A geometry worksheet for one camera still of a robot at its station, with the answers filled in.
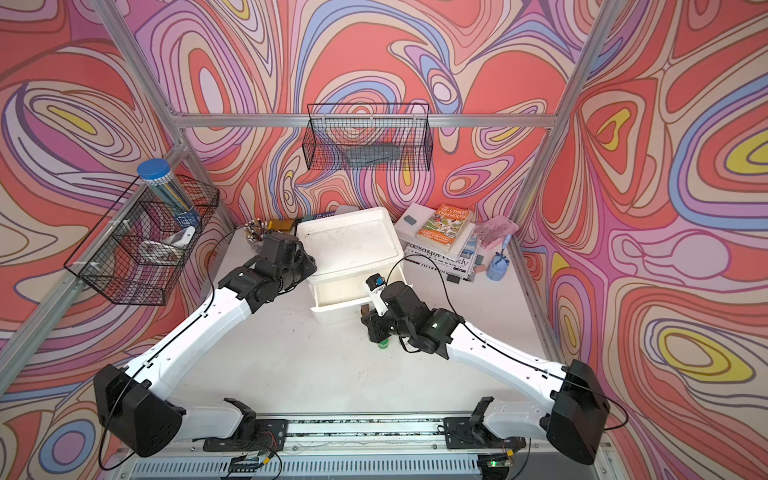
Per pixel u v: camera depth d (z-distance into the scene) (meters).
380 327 0.65
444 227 1.03
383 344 0.88
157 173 0.69
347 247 0.84
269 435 0.72
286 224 1.20
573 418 0.38
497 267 0.99
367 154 1.01
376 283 0.66
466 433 0.73
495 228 1.18
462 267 1.02
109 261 0.67
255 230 0.97
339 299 0.80
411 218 1.11
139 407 0.38
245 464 0.72
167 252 0.71
